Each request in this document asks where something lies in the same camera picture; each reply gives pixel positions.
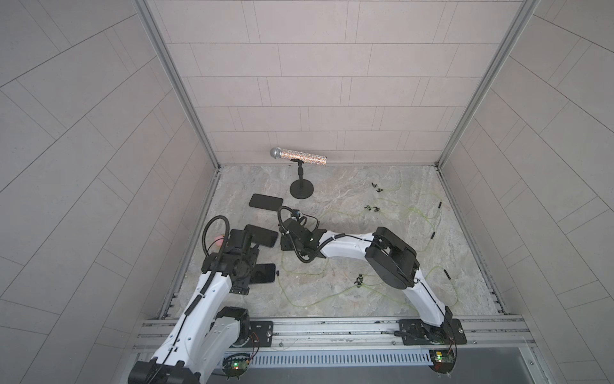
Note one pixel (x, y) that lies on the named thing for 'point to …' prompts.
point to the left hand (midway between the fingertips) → (258, 261)
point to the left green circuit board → (235, 364)
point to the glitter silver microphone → (278, 153)
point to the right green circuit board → (443, 360)
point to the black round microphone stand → (301, 188)
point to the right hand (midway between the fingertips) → (281, 240)
